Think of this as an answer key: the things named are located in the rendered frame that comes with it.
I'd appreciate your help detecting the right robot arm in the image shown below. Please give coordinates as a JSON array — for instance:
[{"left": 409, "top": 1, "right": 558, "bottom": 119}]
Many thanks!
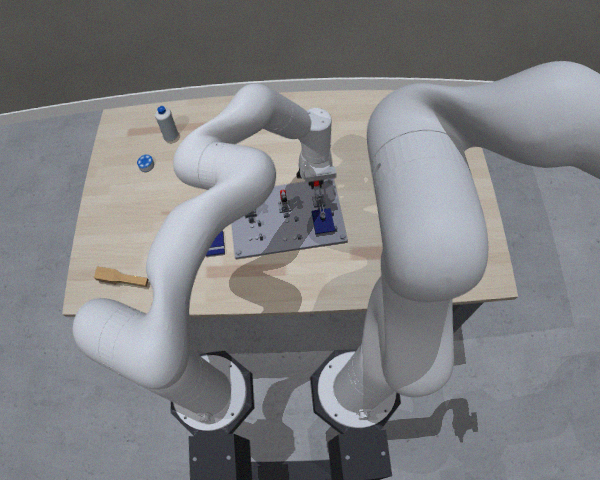
[{"left": 318, "top": 61, "right": 600, "bottom": 428}]

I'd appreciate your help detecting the grey bottle with blue cap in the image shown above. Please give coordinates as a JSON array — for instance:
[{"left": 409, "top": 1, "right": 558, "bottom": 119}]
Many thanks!
[{"left": 155, "top": 106, "right": 178, "bottom": 141}]

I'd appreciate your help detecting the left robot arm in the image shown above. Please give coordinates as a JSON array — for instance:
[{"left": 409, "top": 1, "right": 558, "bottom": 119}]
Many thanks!
[{"left": 73, "top": 83, "right": 337, "bottom": 431}]

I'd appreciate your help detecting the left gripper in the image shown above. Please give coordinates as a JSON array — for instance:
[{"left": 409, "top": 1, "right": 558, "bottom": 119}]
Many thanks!
[{"left": 296, "top": 151, "right": 333, "bottom": 189}]

